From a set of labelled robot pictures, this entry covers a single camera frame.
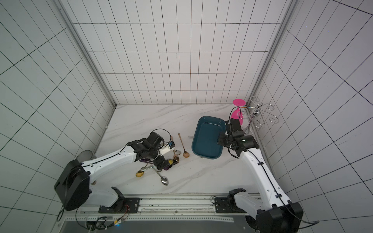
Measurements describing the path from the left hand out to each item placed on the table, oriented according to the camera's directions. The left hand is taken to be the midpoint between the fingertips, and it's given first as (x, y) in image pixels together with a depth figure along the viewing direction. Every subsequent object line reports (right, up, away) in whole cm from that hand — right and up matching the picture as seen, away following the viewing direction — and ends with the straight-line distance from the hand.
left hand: (161, 159), depth 83 cm
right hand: (+31, +14, -5) cm, 34 cm away
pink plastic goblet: (+46, +27, +5) cm, 54 cm away
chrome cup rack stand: (+54, +27, -5) cm, 60 cm away
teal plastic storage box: (+26, +16, 0) cm, 31 cm away
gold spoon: (-13, -8, 0) cm, 15 cm away
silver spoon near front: (+2, -11, -2) cm, 12 cm away
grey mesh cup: (-44, +3, -2) cm, 44 cm away
